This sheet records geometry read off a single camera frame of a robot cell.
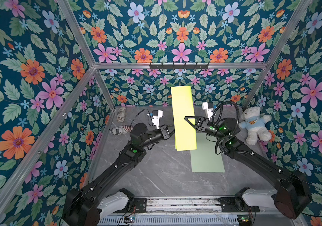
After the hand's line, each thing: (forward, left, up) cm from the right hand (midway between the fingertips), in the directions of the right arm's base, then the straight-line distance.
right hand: (186, 119), depth 63 cm
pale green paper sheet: (-1, -14, -39) cm, 42 cm away
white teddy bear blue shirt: (+22, -51, -31) cm, 64 cm away
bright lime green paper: (-6, 0, -5) cm, 8 cm away
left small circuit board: (-35, +29, -40) cm, 61 cm away
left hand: (-3, +3, -3) cm, 5 cm away
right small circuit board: (-32, -32, -42) cm, 62 cm away
